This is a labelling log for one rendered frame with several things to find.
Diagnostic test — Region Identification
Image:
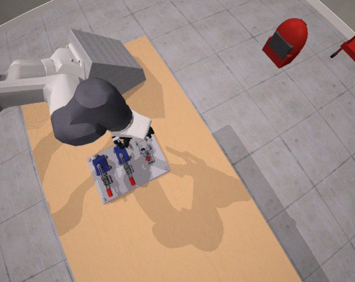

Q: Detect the blue flat plate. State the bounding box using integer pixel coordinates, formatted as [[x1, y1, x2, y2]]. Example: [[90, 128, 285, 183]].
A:
[[92, 155, 110, 176]]

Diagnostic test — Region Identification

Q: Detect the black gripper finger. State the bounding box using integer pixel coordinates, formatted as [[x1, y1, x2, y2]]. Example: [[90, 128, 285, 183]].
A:
[[111, 136, 134, 151], [147, 127, 155, 142]]

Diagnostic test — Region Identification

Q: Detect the blue rectangular block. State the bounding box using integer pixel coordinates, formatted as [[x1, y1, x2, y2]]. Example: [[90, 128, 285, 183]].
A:
[[114, 146, 130, 165]]

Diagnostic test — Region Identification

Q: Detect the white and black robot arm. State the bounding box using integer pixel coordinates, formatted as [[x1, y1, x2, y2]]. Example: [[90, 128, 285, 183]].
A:
[[0, 43, 151, 146]]

